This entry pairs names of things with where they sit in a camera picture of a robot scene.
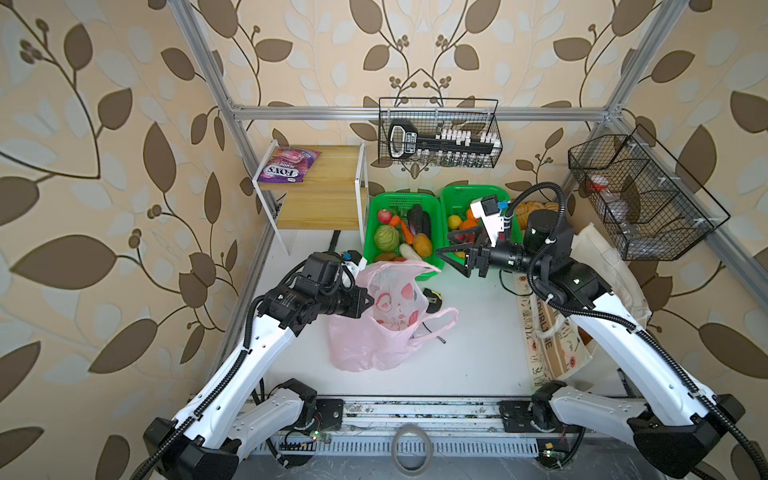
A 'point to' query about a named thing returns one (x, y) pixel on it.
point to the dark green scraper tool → (333, 244)
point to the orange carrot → (394, 221)
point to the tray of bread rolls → (523, 210)
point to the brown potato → (385, 257)
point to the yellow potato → (423, 245)
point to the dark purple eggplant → (419, 221)
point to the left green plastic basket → (379, 201)
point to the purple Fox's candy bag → (288, 165)
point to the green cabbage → (386, 237)
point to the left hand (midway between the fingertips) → (375, 299)
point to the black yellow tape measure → (434, 305)
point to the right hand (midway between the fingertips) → (446, 246)
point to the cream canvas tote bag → (559, 347)
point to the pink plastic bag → (399, 317)
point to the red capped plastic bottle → (598, 182)
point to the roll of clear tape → (408, 430)
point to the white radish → (408, 252)
